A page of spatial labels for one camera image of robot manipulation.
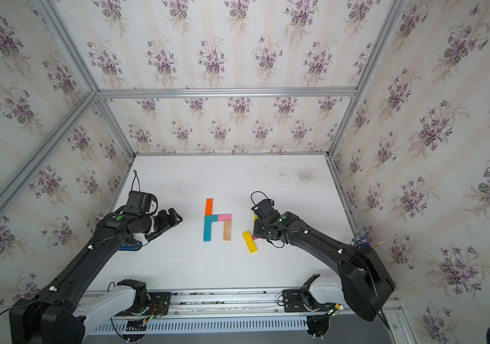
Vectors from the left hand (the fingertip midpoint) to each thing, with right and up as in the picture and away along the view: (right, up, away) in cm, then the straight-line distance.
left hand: (176, 225), depth 80 cm
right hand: (+33, -4, +5) cm, 34 cm away
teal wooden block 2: (+10, -6, +11) cm, 16 cm away
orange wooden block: (+9, +4, +19) cm, 21 cm away
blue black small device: (-18, -11, +6) cm, 22 cm away
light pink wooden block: (+16, -1, +15) cm, 22 cm away
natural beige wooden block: (+18, -5, +11) cm, 22 cm away
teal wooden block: (+12, 0, +14) cm, 18 cm away
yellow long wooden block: (+28, -9, +9) cm, 31 cm away
